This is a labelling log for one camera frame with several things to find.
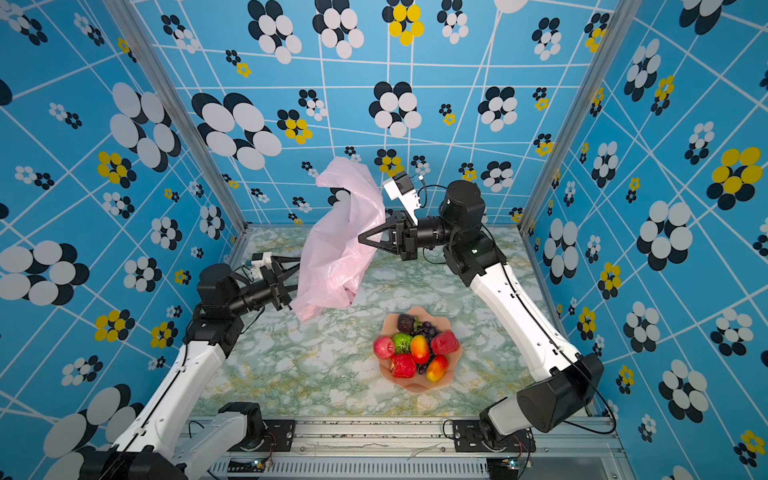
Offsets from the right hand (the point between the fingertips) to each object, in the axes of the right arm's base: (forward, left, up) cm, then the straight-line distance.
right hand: (364, 244), depth 55 cm
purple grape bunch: (+1, -14, -38) cm, 41 cm away
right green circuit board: (-30, -31, -47) cm, 64 cm away
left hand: (+4, +15, -15) cm, 21 cm away
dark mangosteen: (+2, -8, -37) cm, 38 cm away
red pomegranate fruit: (-4, -19, -36) cm, 41 cm away
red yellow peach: (-9, -16, -39) cm, 43 cm away
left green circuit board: (-30, +31, -46) cm, 64 cm away
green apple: (-3, -7, -38) cm, 39 cm away
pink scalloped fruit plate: (-12, -12, -43) cm, 46 cm away
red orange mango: (-6, -12, -36) cm, 38 cm away
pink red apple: (-5, -2, -35) cm, 36 cm away
